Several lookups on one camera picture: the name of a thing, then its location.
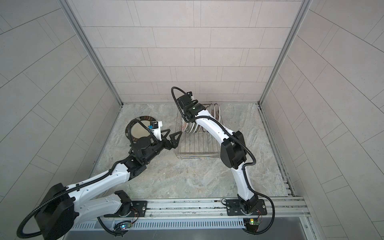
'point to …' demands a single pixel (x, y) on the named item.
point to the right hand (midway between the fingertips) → (193, 110)
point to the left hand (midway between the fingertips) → (179, 131)
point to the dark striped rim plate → (137, 128)
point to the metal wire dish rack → (196, 145)
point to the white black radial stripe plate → (198, 128)
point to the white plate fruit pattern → (191, 126)
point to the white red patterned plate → (184, 126)
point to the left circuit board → (125, 226)
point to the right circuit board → (252, 224)
